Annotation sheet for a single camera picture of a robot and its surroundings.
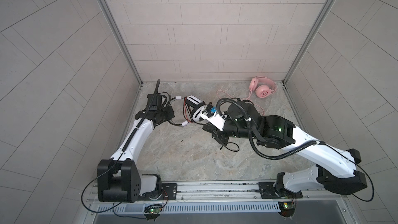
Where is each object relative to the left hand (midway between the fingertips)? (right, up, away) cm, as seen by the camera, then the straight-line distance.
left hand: (176, 109), depth 84 cm
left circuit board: (-6, -41, -20) cm, 46 cm away
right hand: (+16, -4, -29) cm, 33 cm away
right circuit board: (+53, -42, -16) cm, 70 cm away
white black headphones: (+12, +3, -12) cm, 17 cm away
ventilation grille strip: (+35, -42, -16) cm, 57 cm away
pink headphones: (+55, +14, +21) cm, 61 cm away
